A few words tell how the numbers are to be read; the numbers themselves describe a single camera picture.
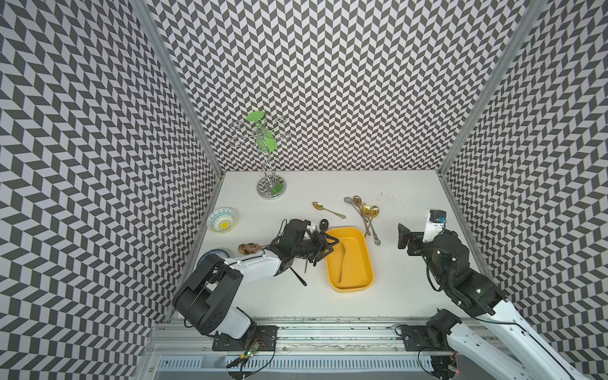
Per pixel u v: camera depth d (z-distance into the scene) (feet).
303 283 2.77
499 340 1.54
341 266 2.85
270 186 3.68
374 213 3.33
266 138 3.06
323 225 3.24
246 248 2.99
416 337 2.42
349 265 2.90
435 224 1.93
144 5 2.32
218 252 2.84
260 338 2.33
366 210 3.36
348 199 3.57
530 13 2.23
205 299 1.42
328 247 2.46
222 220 3.26
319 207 3.47
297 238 2.24
